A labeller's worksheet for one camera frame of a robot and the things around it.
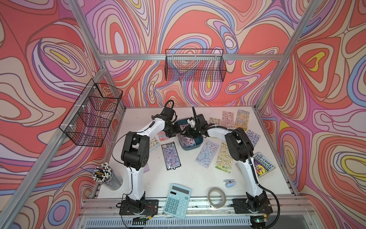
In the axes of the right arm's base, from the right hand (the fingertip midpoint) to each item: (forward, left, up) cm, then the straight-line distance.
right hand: (182, 137), depth 100 cm
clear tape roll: (-38, -21, +1) cm, 44 cm away
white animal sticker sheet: (+15, -26, -1) cm, 30 cm away
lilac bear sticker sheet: (-21, +23, -1) cm, 31 cm away
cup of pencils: (-31, +38, +17) cm, 52 cm away
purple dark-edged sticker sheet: (-14, +8, -1) cm, 16 cm away
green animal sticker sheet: (-18, -26, -2) cm, 32 cm away
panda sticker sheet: (+15, -48, -2) cm, 50 cm away
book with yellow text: (-23, -48, 0) cm, 53 cm away
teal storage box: (-3, -11, 0) cm, 12 cm away
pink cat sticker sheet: (-4, -2, 0) cm, 4 cm away
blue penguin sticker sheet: (-1, -51, -2) cm, 51 cm away
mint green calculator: (-40, +4, +1) cm, 41 cm away
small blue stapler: (-32, -26, -1) cm, 41 cm away
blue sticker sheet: (-13, -16, -2) cm, 21 cm away
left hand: (-1, +1, +6) cm, 6 cm away
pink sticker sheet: (+16, -36, -1) cm, 40 cm away
